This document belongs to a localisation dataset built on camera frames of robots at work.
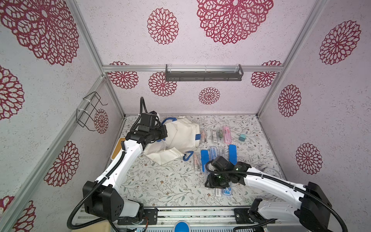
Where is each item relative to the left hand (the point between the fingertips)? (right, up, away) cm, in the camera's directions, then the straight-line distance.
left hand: (167, 131), depth 81 cm
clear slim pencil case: (+36, -14, +17) cm, 42 cm away
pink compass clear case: (+24, -4, +25) cm, 35 cm away
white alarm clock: (+62, -24, +5) cm, 67 cm away
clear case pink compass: (+18, -20, +12) cm, 29 cm away
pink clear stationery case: (+41, -3, +26) cm, 49 cm away
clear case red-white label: (+29, -34, +1) cm, 45 cm away
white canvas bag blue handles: (+9, -4, +20) cm, 22 cm away
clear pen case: (+32, -4, +25) cm, 41 cm away
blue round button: (+9, -46, -10) cm, 48 cm away
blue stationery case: (+43, -16, +17) cm, 49 cm away
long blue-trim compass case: (+34, -34, +1) cm, 48 cm away
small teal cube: (+52, -4, +25) cm, 58 cm away
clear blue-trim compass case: (+29, -15, +17) cm, 37 cm away
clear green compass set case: (+36, -3, +26) cm, 44 cm away
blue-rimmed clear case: (+24, -18, +17) cm, 34 cm away
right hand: (+21, -28, -3) cm, 36 cm away
